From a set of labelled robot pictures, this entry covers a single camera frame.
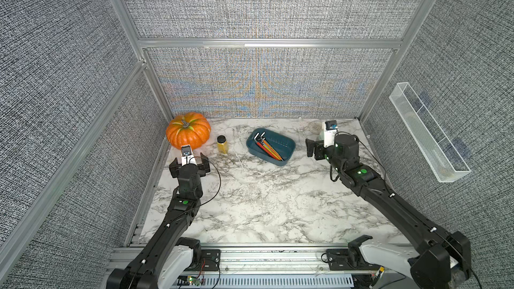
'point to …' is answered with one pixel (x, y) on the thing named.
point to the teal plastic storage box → (284, 144)
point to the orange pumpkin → (191, 128)
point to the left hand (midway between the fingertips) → (192, 154)
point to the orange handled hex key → (264, 142)
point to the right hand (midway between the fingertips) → (321, 132)
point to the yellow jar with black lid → (222, 144)
